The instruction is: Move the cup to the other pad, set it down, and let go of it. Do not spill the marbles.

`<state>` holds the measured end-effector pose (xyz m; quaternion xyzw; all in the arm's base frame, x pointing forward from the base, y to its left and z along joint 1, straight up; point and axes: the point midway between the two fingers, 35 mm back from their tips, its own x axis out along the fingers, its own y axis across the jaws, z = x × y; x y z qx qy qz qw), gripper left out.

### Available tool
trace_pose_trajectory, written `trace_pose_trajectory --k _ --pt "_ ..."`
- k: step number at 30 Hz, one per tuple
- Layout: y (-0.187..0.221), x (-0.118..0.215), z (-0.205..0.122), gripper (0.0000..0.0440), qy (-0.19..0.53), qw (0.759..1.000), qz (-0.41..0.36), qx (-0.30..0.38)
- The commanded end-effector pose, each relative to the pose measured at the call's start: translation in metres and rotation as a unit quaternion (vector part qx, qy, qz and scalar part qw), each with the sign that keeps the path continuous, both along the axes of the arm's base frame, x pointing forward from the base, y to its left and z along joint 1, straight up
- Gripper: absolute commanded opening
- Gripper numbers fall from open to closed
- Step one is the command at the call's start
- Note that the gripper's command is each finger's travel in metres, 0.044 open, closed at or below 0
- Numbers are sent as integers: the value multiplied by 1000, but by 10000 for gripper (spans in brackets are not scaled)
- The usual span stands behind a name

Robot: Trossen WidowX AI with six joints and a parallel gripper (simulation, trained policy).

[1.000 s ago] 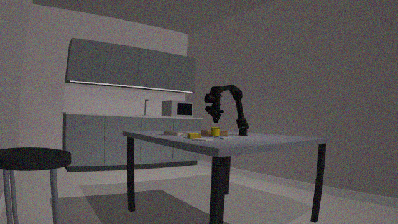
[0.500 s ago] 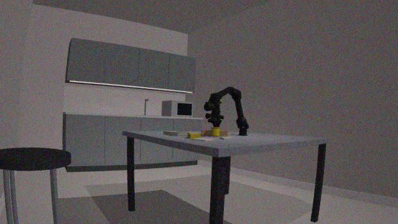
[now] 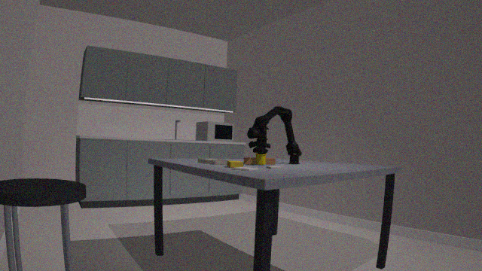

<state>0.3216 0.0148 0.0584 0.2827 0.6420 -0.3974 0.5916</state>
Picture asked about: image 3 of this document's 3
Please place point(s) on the beige flat box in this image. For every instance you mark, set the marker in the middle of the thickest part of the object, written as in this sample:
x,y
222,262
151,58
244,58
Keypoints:
x,y
213,161

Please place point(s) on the yellow cup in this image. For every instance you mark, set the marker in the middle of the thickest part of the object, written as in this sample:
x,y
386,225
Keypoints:
x,y
260,159

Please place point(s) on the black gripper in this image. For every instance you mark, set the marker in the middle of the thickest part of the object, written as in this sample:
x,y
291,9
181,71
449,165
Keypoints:
x,y
262,145

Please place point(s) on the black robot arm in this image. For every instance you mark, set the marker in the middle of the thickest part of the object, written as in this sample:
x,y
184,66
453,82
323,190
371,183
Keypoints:
x,y
259,130

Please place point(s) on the yellow block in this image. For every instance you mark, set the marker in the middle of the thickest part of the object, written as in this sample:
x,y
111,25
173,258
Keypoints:
x,y
234,164

